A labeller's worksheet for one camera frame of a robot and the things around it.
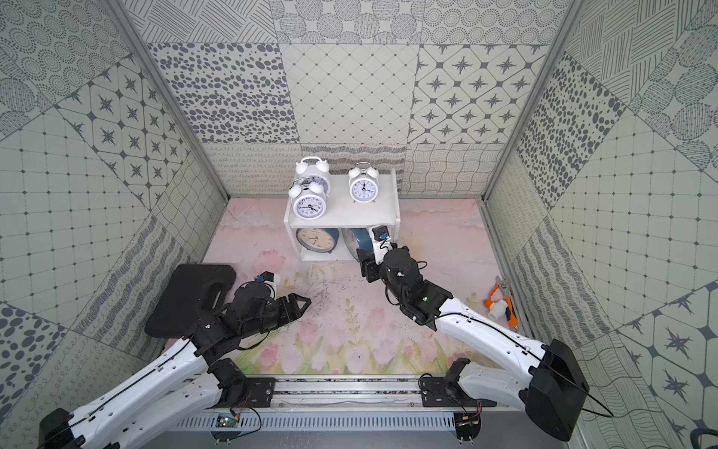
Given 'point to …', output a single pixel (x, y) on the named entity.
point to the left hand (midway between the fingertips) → (309, 308)
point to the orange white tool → (500, 303)
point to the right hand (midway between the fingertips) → (370, 248)
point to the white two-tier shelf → (327, 258)
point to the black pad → (193, 290)
